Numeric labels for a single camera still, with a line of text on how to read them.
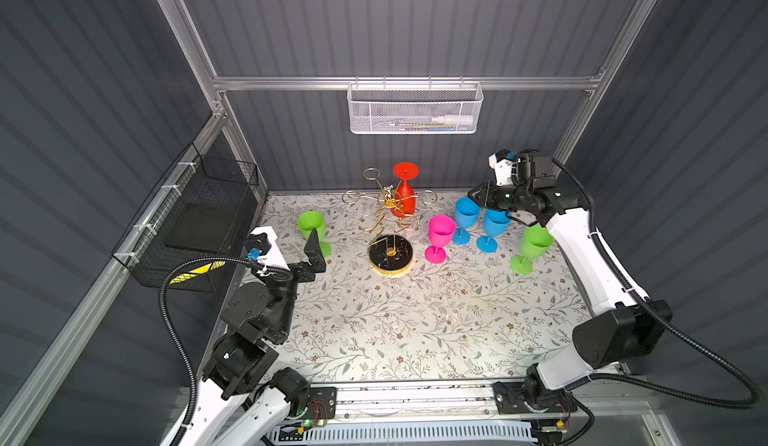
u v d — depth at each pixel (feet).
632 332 1.38
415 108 4.06
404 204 2.94
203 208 2.56
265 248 1.52
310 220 3.11
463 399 2.48
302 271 1.73
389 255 3.26
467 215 3.07
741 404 1.19
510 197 2.14
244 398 1.50
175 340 1.40
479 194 2.45
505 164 2.28
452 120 2.99
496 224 2.96
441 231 2.93
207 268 2.26
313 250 1.75
